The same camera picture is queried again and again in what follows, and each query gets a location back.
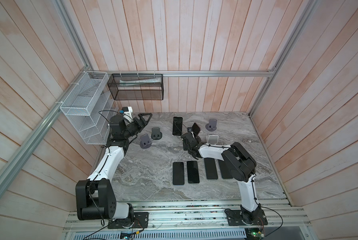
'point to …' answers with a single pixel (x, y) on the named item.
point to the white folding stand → (213, 139)
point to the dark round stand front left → (145, 142)
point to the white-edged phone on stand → (177, 126)
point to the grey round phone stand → (212, 125)
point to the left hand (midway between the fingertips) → (150, 119)
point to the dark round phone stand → (156, 134)
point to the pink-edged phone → (195, 128)
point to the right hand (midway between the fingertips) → (188, 140)
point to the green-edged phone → (192, 170)
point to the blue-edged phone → (178, 173)
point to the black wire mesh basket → (136, 86)
